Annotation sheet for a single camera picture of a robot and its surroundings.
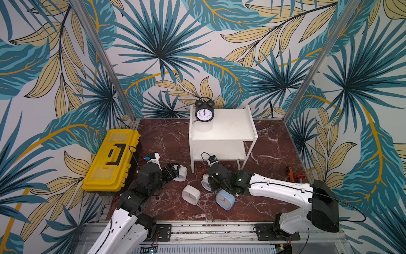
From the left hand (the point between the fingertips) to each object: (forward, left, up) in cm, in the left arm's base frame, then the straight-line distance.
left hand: (176, 169), depth 74 cm
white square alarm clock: (-8, -7, -12) cm, 16 cm away
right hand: (-1, -16, -7) cm, 18 cm away
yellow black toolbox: (+3, +30, -2) cm, 31 cm away
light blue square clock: (-10, -24, -13) cm, 29 cm away
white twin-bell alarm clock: (+4, -2, -11) cm, 11 cm away
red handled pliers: (+4, -67, -14) cm, 69 cm away
